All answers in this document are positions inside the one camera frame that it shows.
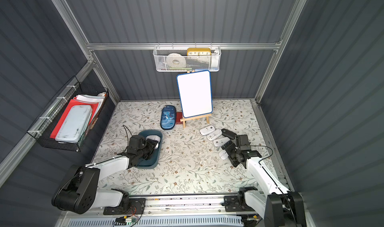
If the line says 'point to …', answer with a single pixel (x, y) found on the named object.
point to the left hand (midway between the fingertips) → (157, 144)
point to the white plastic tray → (74, 123)
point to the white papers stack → (92, 98)
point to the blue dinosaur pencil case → (168, 117)
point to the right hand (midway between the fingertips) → (228, 150)
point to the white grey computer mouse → (154, 137)
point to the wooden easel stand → (197, 117)
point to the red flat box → (179, 115)
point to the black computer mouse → (228, 134)
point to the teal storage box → (153, 161)
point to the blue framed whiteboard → (195, 91)
